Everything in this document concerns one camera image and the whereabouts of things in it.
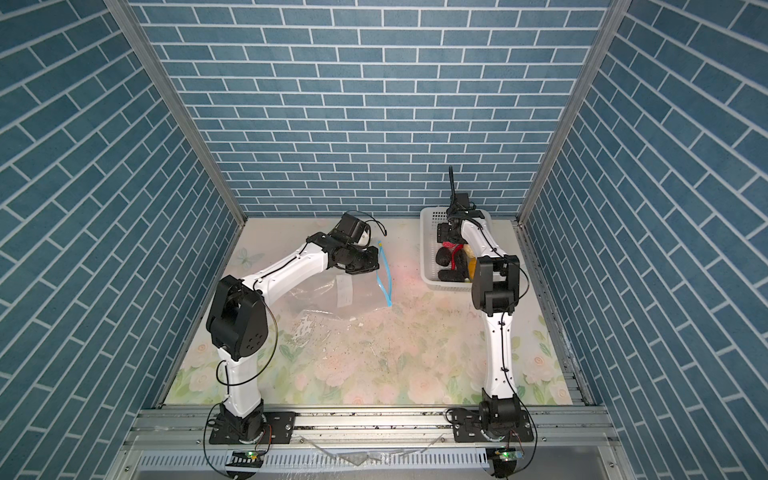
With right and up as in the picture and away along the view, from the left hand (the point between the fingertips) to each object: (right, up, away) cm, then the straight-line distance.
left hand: (382, 265), depth 91 cm
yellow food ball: (+30, 0, +11) cm, 32 cm away
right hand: (+24, +11, +18) cm, 32 cm away
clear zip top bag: (-13, -10, +6) cm, 17 cm away
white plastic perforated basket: (+17, +17, +21) cm, 32 cm away
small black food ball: (+21, +2, +14) cm, 25 cm away
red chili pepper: (+27, +5, +18) cm, 33 cm away
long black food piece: (+27, 0, +13) cm, 30 cm away
